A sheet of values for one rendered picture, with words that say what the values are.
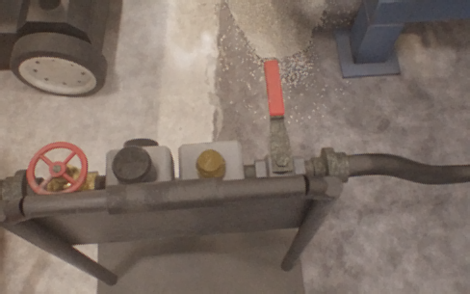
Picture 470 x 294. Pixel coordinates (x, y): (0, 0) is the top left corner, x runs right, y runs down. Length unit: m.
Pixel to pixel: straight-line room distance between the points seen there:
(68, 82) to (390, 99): 0.75
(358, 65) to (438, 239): 0.44
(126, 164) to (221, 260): 0.51
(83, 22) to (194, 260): 0.55
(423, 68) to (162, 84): 0.63
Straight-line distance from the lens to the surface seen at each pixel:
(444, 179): 0.83
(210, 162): 0.62
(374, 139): 1.21
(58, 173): 0.64
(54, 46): 1.11
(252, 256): 1.09
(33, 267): 1.17
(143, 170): 0.61
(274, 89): 0.68
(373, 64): 1.29
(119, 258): 1.11
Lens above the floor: 1.08
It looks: 68 degrees down
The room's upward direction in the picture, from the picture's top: straight up
